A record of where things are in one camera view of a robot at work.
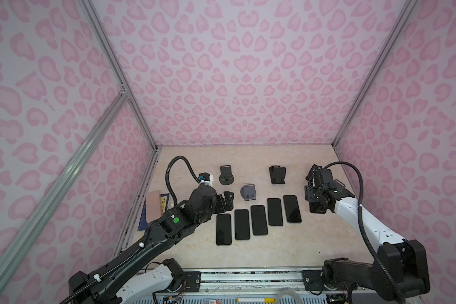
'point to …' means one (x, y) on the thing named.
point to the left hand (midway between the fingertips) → (226, 193)
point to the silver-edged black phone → (259, 220)
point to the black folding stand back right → (277, 174)
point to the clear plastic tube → (294, 292)
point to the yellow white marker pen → (259, 300)
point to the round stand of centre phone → (248, 192)
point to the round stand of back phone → (226, 177)
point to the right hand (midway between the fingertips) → (316, 189)
